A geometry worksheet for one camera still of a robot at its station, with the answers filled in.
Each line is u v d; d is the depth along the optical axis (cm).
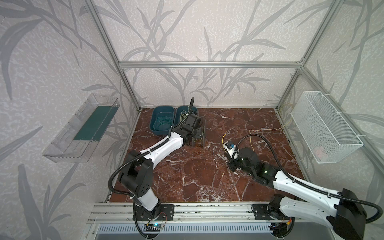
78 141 63
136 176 45
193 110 112
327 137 63
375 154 55
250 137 65
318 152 73
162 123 108
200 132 81
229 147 67
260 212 74
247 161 58
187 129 66
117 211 75
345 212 39
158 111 116
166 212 73
